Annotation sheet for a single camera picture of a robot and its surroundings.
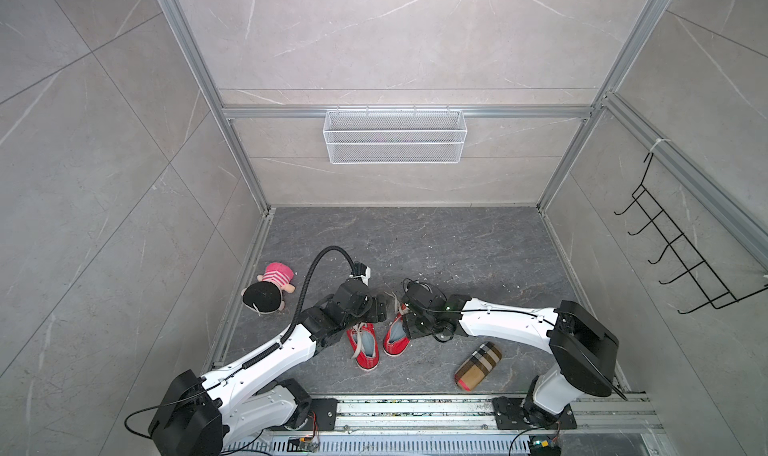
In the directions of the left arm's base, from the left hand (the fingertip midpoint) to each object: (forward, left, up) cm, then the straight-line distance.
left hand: (382, 295), depth 81 cm
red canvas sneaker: (-11, +5, -8) cm, 14 cm away
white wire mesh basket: (+51, -6, +17) cm, 54 cm away
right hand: (-5, -8, -10) cm, 14 cm away
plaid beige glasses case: (-18, -24, -10) cm, 31 cm away
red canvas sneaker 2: (-10, -3, -5) cm, 12 cm away
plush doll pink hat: (+4, +35, -5) cm, 35 cm away
